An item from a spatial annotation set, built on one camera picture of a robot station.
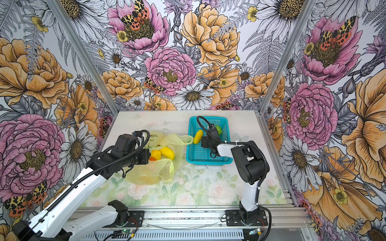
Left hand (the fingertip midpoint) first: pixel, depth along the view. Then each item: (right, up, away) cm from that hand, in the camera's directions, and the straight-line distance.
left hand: (148, 159), depth 74 cm
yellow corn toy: (+24, +9, +27) cm, 38 cm away
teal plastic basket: (+23, -2, +24) cm, 33 cm away
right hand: (+30, +5, +27) cm, 41 cm away
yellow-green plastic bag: (+8, -4, -7) cm, 11 cm away
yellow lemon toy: (+6, 0, +18) cm, 19 cm away
